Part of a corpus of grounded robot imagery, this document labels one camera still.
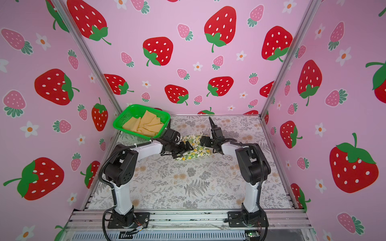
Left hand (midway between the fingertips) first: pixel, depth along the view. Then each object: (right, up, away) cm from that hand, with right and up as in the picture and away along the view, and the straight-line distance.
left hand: (190, 151), depth 96 cm
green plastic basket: (-44, +29, +19) cm, 56 cm away
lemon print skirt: (+3, +6, +8) cm, 10 cm away
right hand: (+8, +6, +4) cm, 11 cm away
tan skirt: (-33, +18, +15) cm, 40 cm away
